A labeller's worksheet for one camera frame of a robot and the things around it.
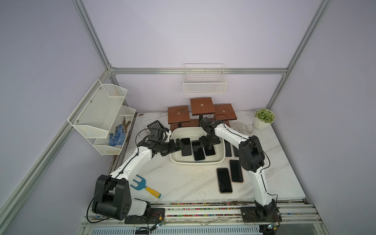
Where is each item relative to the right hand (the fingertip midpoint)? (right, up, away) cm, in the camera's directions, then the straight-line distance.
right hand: (209, 145), depth 99 cm
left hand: (-20, 0, -14) cm, 25 cm away
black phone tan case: (+7, -19, -15) cm, 25 cm away
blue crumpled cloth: (-58, +6, -11) cm, 59 cm away
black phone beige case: (0, -3, -3) cm, 4 cm away
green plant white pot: (+37, +19, -1) cm, 41 cm away
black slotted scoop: (-40, +15, +12) cm, 44 cm away
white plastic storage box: (-11, +8, +5) cm, 14 cm away
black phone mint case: (-8, -3, -1) cm, 9 cm away
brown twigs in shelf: (-56, +15, -4) cm, 58 cm away
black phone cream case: (-16, -3, +1) cm, 16 cm away
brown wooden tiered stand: (-8, +24, -8) cm, 27 cm away
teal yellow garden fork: (-41, -22, -15) cm, 49 cm away
